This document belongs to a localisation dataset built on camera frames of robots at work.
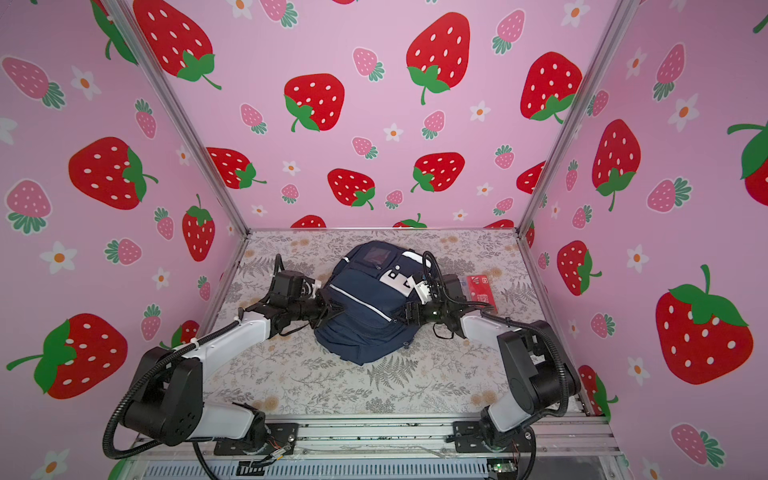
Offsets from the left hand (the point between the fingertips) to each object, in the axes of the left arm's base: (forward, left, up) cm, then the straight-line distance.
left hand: (349, 305), depth 84 cm
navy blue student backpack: (+11, -4, -3) cm, 12 cm away
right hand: (0, -14, -4) cm, 15 cm away
